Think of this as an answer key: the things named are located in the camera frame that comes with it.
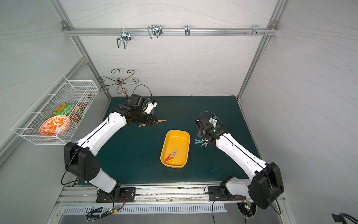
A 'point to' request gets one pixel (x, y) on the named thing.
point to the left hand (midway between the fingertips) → (155, 119)
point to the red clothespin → (168, 157)
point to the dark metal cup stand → (120, 88)
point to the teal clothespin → (199, 142)
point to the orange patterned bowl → (54, 125)
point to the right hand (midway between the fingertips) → (205, 131)
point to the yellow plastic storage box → (178, 140)
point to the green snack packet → (65, 109)
